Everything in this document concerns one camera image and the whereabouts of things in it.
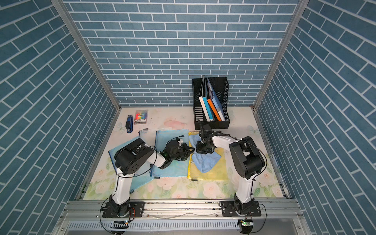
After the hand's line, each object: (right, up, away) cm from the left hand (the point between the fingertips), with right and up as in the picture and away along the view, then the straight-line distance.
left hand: (199, 151), depth 92 cm
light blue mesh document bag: (-15, -10, -4) cm, 18 cm away
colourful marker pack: (-45, +22, +20) cm, 54 cm away
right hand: (0, -1, +3) cm, 3 cm away
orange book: (+7, +30, -2) cm, 31 cm away
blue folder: (+10, +31, -2) cm, 33 cm away
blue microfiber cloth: (+3, -7, -2) cm, 7 cm away
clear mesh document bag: (-36, +8, +10) cm, 39 cm away
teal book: (+6, +27, +1) cm, 27 cm away
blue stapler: (-51, +17, +14) cm, 56 cm away
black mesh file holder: (+15, +42, +10) cm, 46 cm away
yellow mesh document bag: (+12, -12, -5) cm, 18 cm away
